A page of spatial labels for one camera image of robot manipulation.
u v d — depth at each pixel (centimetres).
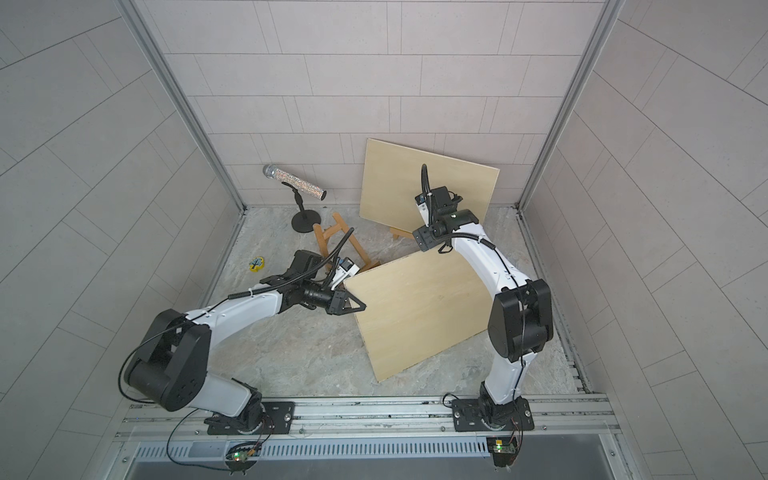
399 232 104
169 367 42
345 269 74
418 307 80
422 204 78
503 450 68
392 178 96
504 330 46
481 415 71
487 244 54
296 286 61
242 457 63
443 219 62
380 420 72
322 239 83
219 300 91
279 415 71
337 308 71
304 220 110
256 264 99
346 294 75
